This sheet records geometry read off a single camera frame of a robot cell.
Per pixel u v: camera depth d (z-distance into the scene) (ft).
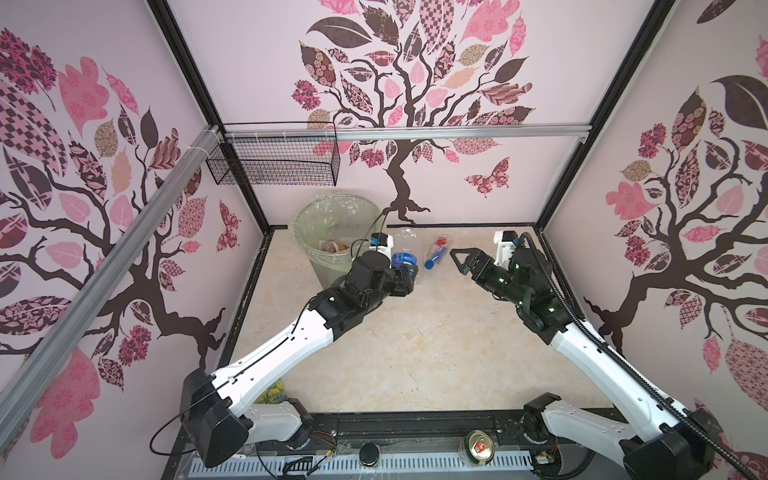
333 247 2.95
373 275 1.70
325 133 2.96
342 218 3.07
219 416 1.22
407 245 2.36
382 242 2.04
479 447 2.04
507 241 2.14
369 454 2.05
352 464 2.29
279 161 4.00
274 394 2.55
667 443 1.21
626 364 1.45
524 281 1.85
